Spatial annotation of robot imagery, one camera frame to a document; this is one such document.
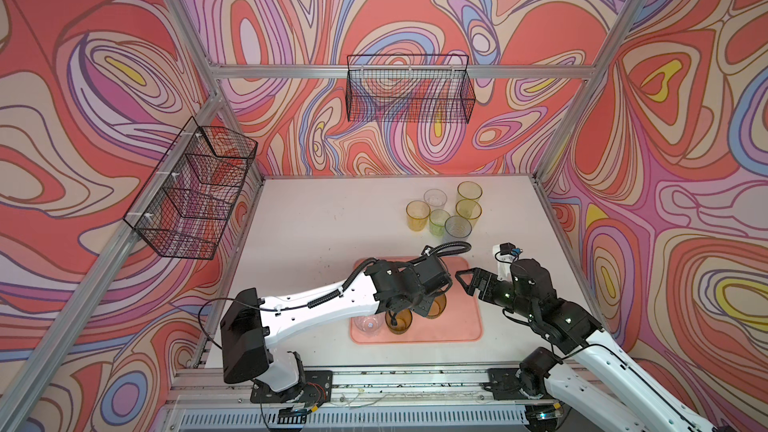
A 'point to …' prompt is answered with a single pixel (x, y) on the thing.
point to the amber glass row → (417, 212)
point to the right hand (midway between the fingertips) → (468, 286)
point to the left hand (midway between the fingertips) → (429, 299)
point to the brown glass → (398, 322)
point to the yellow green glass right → (470, 209)
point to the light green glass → (437, 222)
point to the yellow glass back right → (470, 190)
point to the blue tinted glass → (457, 228)
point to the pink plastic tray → (460, 323)
